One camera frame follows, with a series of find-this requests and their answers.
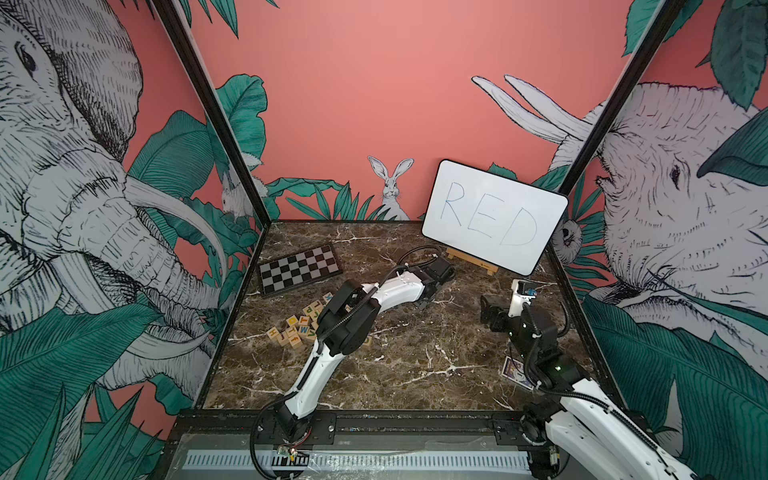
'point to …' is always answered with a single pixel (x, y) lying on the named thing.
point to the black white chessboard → (298, 269)
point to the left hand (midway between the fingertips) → (436, 287)
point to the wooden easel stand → (472, 260)
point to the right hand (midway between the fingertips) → (493, 292)
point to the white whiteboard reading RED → (495, 218)
